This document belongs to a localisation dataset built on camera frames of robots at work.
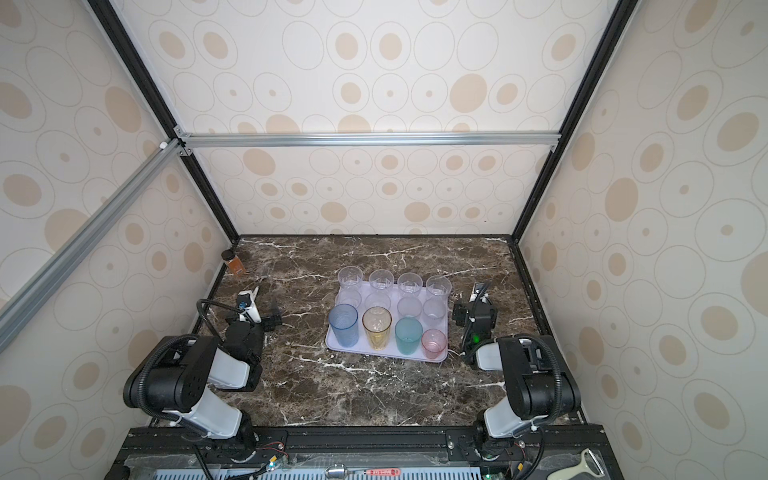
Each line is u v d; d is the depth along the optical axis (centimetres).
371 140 92
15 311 51
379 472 69
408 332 84
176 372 46
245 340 69
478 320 70
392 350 90
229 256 103
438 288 101
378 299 95
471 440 74
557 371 43
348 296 98
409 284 102
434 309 94
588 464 70
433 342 90
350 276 103
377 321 83
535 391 45
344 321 85
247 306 76
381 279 104
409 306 93
